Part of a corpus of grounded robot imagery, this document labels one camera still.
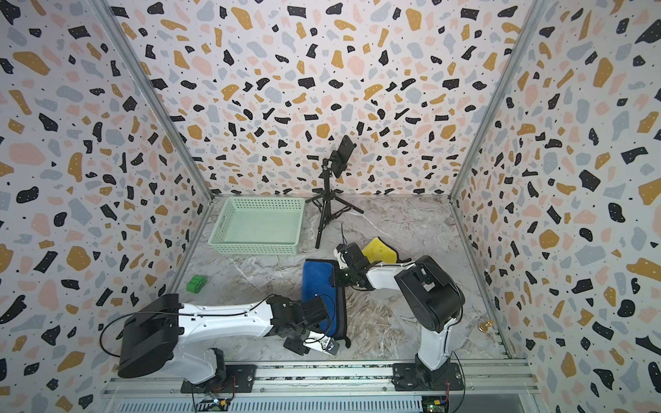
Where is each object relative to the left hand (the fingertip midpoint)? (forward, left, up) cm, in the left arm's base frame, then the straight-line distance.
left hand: (316, 336), depth 79 cm
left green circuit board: (-17, +28, -3) cm, 32 cm away
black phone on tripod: (+50, -8, +30) cm, 58 cm away
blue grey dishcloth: (+21, +1, -3) cm, 21 cm away
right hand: (+21, -4, -2) cm, 21 cm away
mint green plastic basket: (+40, +25, +5) cm, 47 cm away
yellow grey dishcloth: (+31, -23, 0) cm, 39 cm away
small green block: (+18, +43, +1) cm, 46 cm away
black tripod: (+48, -3, +13) cm, 50 cm away
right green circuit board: (-17, -34, -4) cm, 38 cm away
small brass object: (+2, -54, -2) cm, 54 cm away
